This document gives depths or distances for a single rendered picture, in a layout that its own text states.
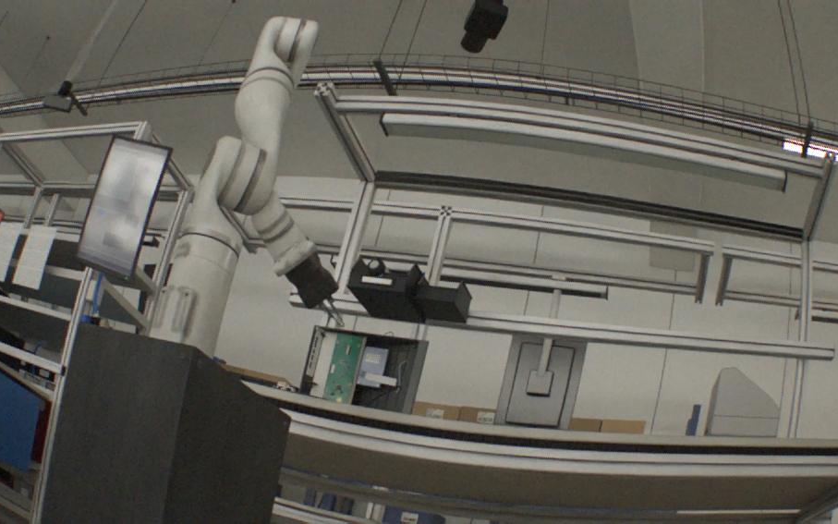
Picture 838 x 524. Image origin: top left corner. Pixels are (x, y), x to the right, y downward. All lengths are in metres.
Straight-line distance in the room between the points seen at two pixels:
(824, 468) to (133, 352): 1.26
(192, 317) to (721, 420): 0.96
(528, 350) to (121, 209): 1.82
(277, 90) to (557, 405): 2.59
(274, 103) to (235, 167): 0.17
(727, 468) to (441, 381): 4.86
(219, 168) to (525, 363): 2.72
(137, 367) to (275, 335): 5.74
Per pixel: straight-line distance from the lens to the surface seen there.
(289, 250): 1.71
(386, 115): 2.42
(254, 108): 1.31
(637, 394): 6.05
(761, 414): 1.59
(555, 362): 3.74
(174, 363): 0.97
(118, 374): 1.03
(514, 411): 3.72
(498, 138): 2.35
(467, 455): 1.58
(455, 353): 6.30
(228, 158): 1.17
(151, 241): 4.56
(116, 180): 3.10
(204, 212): 1.14
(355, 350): 1.90
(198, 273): 1.11
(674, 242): 3.40
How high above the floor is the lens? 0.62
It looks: 22 degrees up
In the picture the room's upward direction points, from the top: 14 degrees clockwise
